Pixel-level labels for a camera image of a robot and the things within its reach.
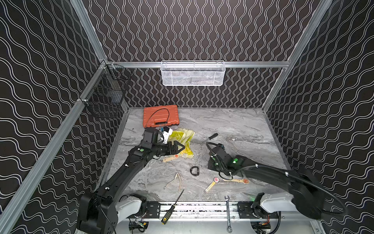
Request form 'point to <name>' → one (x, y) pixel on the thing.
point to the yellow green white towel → (184, 136)
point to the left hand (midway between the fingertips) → (184, 148)
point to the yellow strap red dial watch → (215, 180)
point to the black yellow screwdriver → (169, 211)
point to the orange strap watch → (245, 181)
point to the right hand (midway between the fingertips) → (208, 163)
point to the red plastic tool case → (160, 115)
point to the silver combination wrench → (229, 229)
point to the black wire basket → (106, 98)
